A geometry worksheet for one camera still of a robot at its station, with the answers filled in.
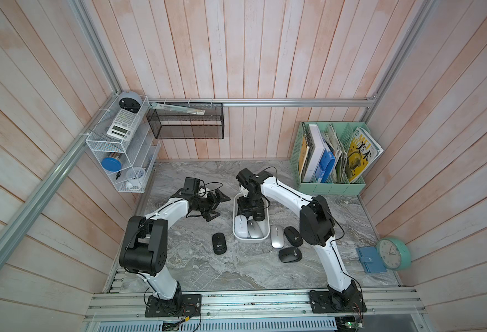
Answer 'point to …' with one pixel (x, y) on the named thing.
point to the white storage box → (266, 225)
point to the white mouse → (241, 226)
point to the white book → (317, 155)
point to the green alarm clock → (394, 253)
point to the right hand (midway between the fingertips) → (245, 209)
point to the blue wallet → (371, 259)
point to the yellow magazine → (362, 152)
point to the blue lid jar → (113, 162)
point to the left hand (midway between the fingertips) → (225, 206)
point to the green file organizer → (340, 187)
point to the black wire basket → (187, 120)
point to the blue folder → (325, 165)
